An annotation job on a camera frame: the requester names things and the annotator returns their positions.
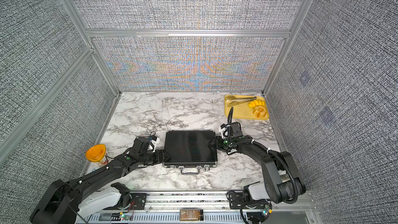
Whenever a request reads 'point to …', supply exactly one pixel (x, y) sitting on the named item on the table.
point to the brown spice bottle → (191, 214)
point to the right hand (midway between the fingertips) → (211, 143)
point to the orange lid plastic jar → (96, 152)
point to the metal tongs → (229, 97)
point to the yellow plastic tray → (242, 110)
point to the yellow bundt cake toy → (259, 111)
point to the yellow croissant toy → (258, 102)
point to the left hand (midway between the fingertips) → (171, 157)
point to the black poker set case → (189, 150)
